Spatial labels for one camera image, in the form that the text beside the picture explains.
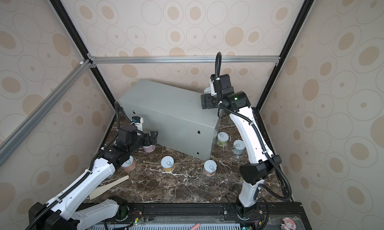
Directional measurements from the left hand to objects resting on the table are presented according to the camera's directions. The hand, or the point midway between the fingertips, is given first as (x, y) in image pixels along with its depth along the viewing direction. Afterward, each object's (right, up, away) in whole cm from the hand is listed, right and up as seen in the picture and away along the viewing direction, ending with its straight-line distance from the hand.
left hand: (154, 130), depth 77 cm
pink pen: (+22, -44, -8) cm, 50 cm away
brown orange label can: (+30, -21, +6) cm, 37 cm away
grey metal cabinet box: (+12, +8, -6) cm, 16 cm away
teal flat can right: (+48, -11, +15) cm, 52 cm away
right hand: (+29, +16, -3) cm, 34 cm away
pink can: (-7, -13, +16) cm, 21 cm away
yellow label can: (+6, -19, +8) cm, 21 cm away
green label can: (+39, -6, +17) cm, 43 cm away
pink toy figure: (+64, -43, -9) cm, 78 cm away
